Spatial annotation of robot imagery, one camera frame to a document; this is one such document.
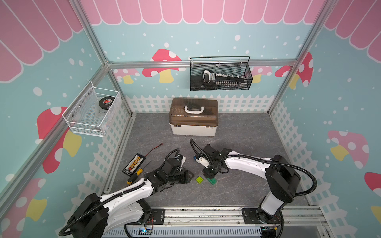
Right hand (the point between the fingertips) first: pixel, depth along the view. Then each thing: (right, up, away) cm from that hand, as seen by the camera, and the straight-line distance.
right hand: (207, 173), depth 86 cm
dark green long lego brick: (+3, -4, -1) cm, 5 cm away
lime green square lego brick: (-4, -3, -1) cm, 6 cm away
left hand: (-9, -1, -5) cm, 11 cm away
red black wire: (-31, +15, +17) cm, 38 cm away
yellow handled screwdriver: (-41, 0, +3) cm, 41 cm away
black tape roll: (-55, +40, -7) cm, 69 cm away
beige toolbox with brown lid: (-8, +33, +4) cm, 35 cm away
